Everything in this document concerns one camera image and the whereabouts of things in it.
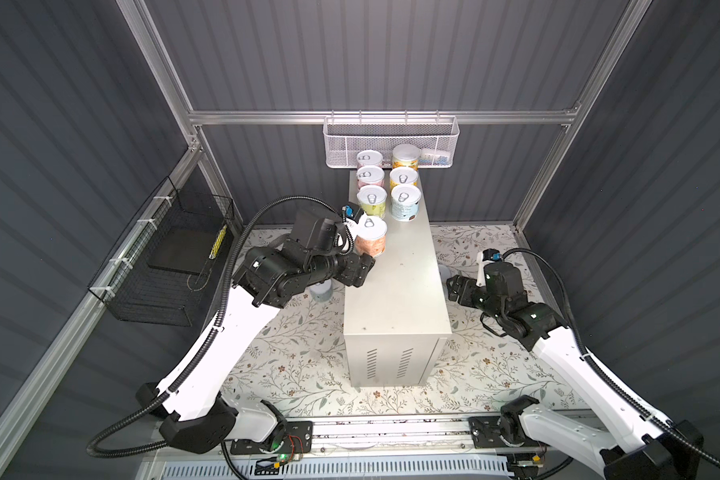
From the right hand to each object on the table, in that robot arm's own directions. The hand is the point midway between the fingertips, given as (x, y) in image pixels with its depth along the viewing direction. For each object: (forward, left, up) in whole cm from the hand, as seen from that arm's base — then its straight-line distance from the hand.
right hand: (463, 284), depth 78 cm
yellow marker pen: (+9, +66, +8) cm, 67 cm away
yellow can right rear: (+17, -1, -18) cm, 25 cm away
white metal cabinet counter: (-18, +19, +14) cm, 30 cm away
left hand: (-3, +26, +17) cm, 32 cm away
